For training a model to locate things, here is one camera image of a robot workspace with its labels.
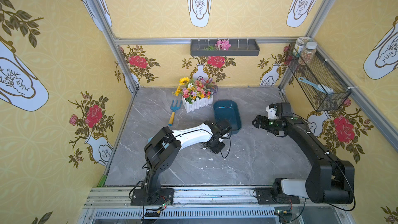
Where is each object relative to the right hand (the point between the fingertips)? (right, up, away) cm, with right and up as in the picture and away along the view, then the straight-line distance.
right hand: (263, 123), depth 88 cm
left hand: (-29, -13, +2) cm, 32 cm away
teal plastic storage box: (-16, +6, +19) cm, 25 cm away
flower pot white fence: (-38, +17, +9) cm, 43 cm away
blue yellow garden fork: (-54, +7, +22) cm, 59 cm away
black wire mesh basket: (+29, +23, -4) cm, 37 cm away
